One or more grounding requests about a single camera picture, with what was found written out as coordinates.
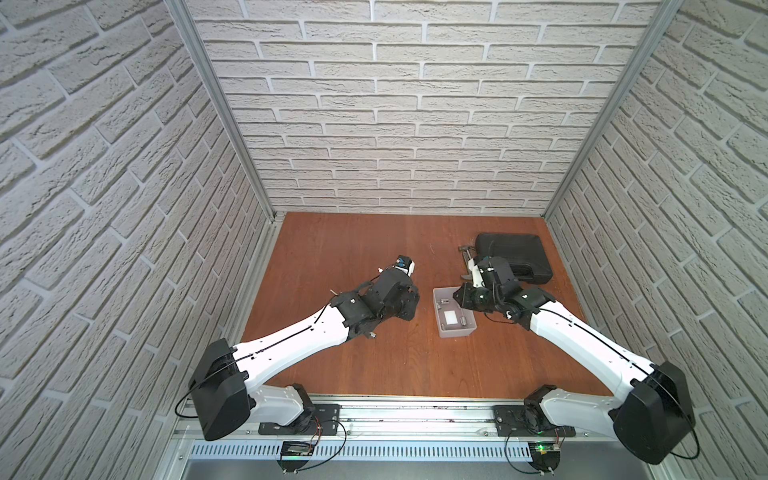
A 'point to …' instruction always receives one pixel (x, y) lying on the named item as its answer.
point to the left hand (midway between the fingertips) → (416, 292)
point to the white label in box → (450, 317)
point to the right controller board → (545, 456)
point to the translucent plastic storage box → (444, 300)
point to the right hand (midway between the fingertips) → (457, 294)
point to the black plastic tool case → (525, 253)
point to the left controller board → (295, 448)
